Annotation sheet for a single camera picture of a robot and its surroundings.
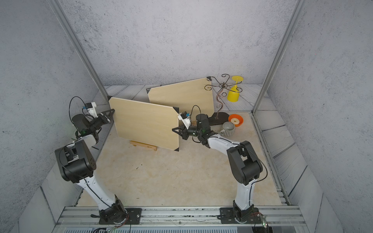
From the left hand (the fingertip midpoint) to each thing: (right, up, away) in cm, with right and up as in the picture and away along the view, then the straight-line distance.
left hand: (116, 110), depth 90 cm
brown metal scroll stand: (+66, -5, +25) cm, 71 cm away
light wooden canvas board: (+48, +10, +9) cm, 49 cm away
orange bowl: (+80, -5, +21) cm, 83 cm away
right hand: (+36, -12, -6) cm, 38 cm away
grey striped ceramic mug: (+72, -12, +15) cm, 75 cm away
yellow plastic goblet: (+75, +11, +11) cm, 76 cm away
